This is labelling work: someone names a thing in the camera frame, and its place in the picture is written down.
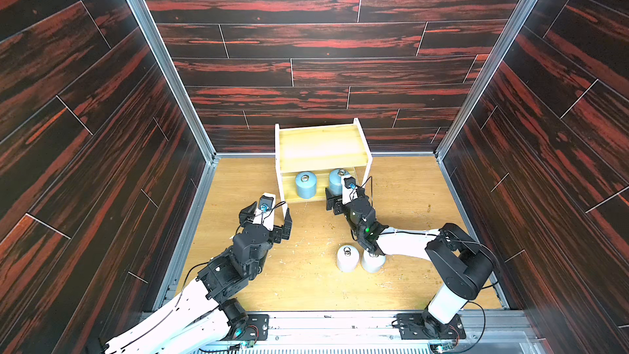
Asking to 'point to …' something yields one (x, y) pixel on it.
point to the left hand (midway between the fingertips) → (273, 208)
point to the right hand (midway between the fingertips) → (344, 185)
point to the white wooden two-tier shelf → (319, 147)
